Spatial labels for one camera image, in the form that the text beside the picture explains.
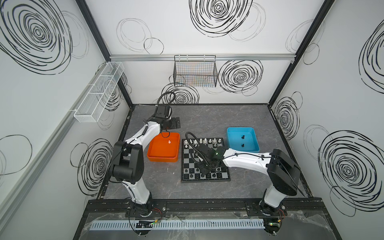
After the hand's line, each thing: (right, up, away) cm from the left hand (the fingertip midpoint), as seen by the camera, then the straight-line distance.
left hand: (174, 122), depth 94 cm
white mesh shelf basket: (-38, +8, -21) cm, 44 cm away
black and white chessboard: (+11, -28, -9) cm, 31 cm away
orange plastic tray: (-7, -16, +2) cm, 18 cm away
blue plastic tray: (+45, -12, +6) cm, 47 cm away
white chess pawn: (-4, -13, +3) cm, 14 cm away
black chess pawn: (+44, -15, +3) cm, 47 cm away
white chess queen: (+17, -12, +2) cm, 21 cm away
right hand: (+15, -27, -11) cm, 33 cm away
